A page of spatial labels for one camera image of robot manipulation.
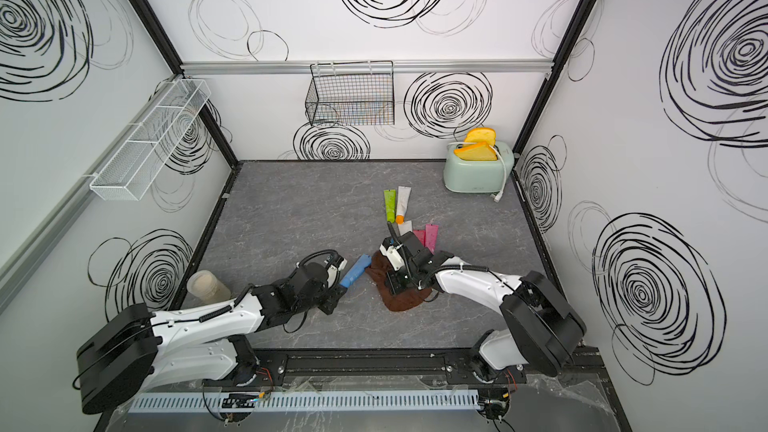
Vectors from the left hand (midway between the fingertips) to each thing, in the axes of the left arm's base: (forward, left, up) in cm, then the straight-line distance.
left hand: (342, 289), depth 84 cm
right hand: (+1, -12, 0) cm, 12 cm away
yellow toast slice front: (+40, -41, +17) cm, 60 cm away
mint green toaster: (+37, -41, +10) cm, 56 cm away
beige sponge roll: (-2, +35, +5) cm, 35 cm away
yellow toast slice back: (+47, -43, +19) cm, 66 cm away
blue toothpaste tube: (+9, -5, -2) cm, 11 cm away
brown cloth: (+5, -10, +3) cm, 11 cm away
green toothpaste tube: (+32, -13, -1) cm, 34 cm away
